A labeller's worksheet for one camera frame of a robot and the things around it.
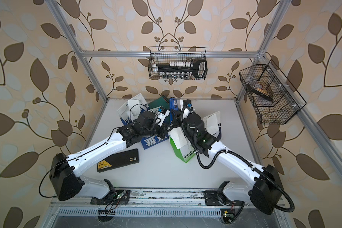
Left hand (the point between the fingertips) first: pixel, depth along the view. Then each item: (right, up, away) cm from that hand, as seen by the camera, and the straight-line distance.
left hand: (170, 125), depth 75 cm
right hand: (+2, +8, -2) cm, 9 cm away
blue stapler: (+2, +10, -5) cm, 11 cm away
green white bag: (+7, -13, +2) cm, 15 cm away
